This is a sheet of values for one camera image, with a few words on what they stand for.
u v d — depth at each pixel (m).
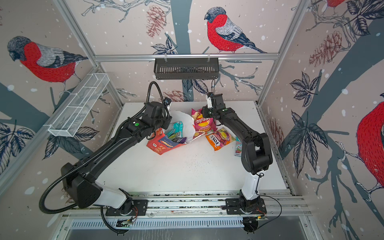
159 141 0.76
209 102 0.83
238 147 0.92
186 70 1.07
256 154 0.49
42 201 0.36
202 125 0.93
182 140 0.85
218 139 0.95
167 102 0.66
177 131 0.92
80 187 0.39
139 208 0.73
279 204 0.67
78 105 0.78
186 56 0.95
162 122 0.66
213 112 0.71
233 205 0.73
